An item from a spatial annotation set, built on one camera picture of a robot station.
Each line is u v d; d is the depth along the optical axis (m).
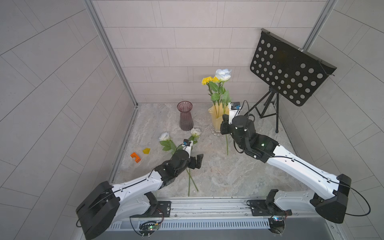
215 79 0.64
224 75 0.61
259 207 0.67
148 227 0.66
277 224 0.69
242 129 0.47
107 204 0.39
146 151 0.90
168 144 0.91
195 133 0.95
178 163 0.59
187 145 0.70
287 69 0.73
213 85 0.65
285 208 0.59
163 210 0.71
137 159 0.86
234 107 0.56
